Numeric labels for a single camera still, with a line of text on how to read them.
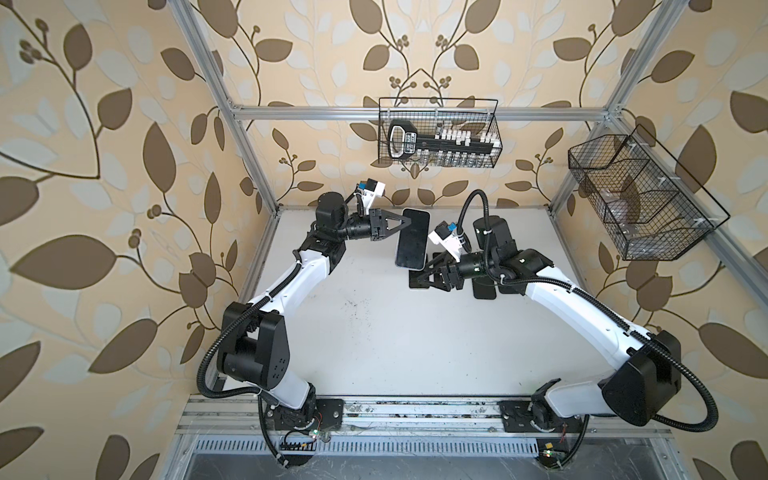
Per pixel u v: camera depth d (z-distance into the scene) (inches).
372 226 25.8
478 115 35.8
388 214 27.6
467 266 25.4
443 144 32.6
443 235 25.4
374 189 27.5
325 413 29.3
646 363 15.7
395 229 27.8
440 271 25.2
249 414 29.8
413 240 27.8
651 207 28.8
